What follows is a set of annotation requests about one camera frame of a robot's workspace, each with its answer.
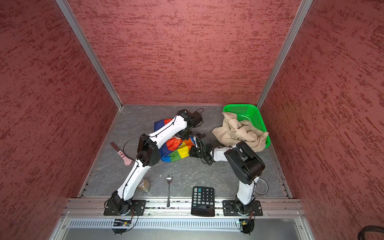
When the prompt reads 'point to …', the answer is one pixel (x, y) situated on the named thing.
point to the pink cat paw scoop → (127, 161)
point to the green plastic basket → (251, 113)
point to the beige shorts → (233, 132)
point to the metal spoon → (169, 179)
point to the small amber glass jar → (144, 186)
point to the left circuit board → (121, 222)
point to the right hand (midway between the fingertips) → (188, 155)
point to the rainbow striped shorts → (174, 148)
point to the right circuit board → (246, 225)
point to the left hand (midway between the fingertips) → (178, 138)
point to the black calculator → (203, 203)
